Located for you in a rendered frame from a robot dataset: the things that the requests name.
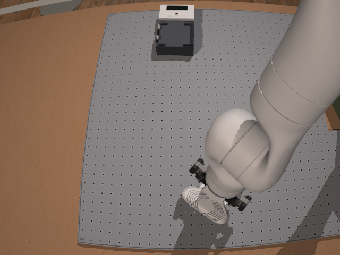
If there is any black dock with white console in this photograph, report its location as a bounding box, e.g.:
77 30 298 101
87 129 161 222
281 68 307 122
156 5 194 56

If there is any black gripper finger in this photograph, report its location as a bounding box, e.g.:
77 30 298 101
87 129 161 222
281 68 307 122
189 158 207 184
226 194 252 211

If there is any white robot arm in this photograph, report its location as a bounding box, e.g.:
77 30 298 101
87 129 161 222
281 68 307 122
182 0 340 224

